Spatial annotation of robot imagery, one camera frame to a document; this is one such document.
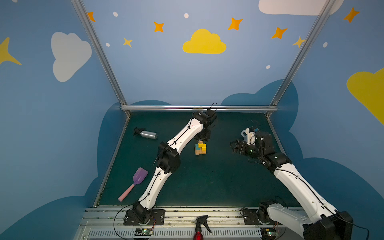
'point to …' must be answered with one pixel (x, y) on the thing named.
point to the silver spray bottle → (148, 134)
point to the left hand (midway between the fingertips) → (204, 139)
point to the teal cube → (197, 148)
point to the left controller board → (144, 232)
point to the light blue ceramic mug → (245, 137)
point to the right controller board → (269, 233)
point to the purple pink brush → (138, 178)
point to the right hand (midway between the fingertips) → (237, 143)
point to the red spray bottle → (202, 219)
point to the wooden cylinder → (200, 141)
